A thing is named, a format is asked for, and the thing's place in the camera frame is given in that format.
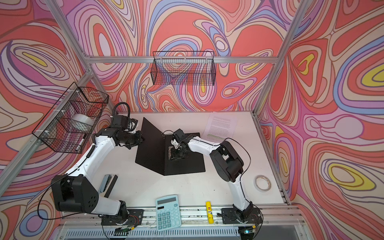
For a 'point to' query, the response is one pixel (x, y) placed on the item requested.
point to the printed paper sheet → (220, 126)
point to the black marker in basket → (78, 147)
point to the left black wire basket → (70, 122)
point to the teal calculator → (168, 214)
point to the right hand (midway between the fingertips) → (174, 161)
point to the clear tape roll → (266, 178)
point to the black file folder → (153, 153)
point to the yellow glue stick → (210, 215)
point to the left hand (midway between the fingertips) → (147, 138)
